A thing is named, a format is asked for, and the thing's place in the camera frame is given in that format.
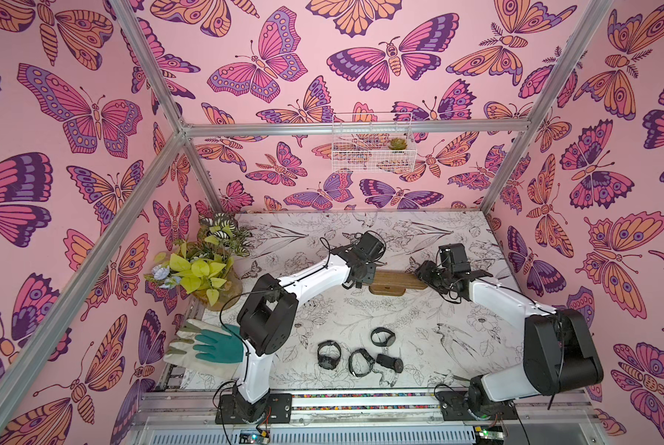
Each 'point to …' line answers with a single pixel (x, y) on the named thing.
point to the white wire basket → (374, 143)
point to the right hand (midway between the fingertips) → (422, 271)
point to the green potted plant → (204, 263)
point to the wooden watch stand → (389, 283)
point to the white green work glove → (207, 345)
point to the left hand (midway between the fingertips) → (368, 271)
